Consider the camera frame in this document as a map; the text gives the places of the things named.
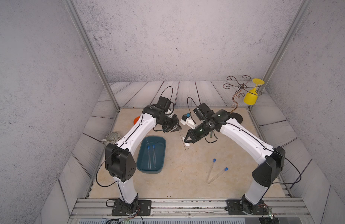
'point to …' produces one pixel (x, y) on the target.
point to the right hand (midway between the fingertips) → (186, 141)
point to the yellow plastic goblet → (251, 98)
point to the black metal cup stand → (241, 89)
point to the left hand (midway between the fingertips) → (184, 128)
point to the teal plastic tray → (151, 154)
